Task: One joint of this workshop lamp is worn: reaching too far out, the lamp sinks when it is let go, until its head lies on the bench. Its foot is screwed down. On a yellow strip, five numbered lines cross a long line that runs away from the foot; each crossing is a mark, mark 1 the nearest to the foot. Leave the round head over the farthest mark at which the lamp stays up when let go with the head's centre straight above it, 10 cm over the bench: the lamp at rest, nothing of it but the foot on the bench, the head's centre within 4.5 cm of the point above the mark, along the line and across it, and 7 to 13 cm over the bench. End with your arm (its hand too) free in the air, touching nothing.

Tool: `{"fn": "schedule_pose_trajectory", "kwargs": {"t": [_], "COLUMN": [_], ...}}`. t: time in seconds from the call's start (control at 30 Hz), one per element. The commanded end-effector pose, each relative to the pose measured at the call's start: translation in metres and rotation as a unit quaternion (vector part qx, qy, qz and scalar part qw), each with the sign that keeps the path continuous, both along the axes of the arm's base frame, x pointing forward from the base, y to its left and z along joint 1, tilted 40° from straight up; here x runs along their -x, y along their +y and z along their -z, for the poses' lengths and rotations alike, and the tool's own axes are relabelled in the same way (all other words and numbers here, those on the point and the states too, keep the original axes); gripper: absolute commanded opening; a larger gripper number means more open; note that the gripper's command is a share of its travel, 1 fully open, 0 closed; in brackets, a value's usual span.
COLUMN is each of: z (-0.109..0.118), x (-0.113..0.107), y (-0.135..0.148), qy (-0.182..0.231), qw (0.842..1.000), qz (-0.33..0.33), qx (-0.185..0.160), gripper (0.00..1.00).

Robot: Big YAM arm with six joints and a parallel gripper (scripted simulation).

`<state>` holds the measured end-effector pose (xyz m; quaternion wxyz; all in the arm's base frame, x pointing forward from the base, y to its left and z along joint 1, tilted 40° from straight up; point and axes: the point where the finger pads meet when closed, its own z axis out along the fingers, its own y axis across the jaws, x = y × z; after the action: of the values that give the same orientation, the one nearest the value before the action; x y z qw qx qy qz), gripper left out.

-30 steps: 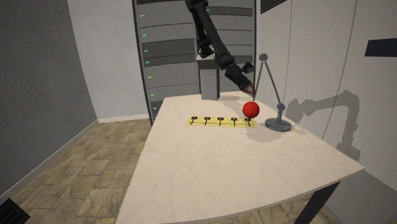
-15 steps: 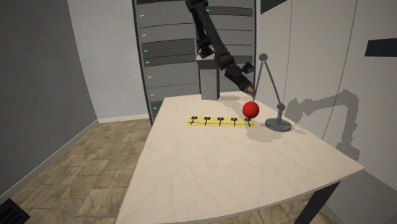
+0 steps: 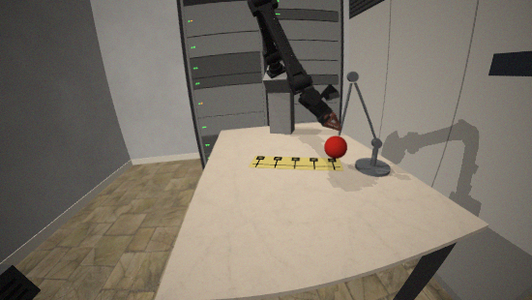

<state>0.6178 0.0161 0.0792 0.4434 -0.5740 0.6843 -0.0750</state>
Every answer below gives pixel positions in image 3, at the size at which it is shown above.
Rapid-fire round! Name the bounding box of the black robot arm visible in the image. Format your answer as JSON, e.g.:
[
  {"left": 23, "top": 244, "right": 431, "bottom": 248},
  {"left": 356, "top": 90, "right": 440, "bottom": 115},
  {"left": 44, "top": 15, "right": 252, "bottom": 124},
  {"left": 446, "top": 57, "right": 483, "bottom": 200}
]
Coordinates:
[{"left": 248, "top": 0, "right": 340, "bottom": 114}]

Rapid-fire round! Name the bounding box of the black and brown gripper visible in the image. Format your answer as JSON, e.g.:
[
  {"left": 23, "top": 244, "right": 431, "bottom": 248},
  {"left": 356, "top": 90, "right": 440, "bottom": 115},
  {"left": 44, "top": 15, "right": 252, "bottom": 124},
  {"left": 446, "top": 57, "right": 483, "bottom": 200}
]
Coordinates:
[{"left": 308, "top": 106, "right": 341, "bottom": 131}]

